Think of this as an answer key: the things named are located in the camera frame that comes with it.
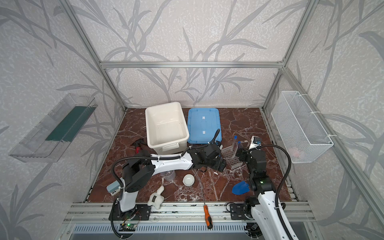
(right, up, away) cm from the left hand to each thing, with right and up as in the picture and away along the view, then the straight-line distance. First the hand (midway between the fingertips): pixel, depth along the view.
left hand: (223, 159), depth 85 cm
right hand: (+13, +11, -5) cm, 17 cm away
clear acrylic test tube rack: (+5, 0, +7) cm, 8 cm away
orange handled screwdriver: (-9, -25, -15) cm, 30 cm away
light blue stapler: (-58, -13, -8) cm, 60 cm away
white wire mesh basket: (+30, +15, -24) cm, 41 cm away
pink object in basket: (+33, +7, -13) cm, 36 cm away
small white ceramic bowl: (-20, -11, -2) cm, 23 cm away
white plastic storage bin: (-37, +14, +22) cm, 46 cm away
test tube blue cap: (+12, +8, +12) cm, 19 cm away
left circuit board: (-48, -29, -14) cm, 58 cm away
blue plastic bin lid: (-11, +20, +25) cm, 34 cm away
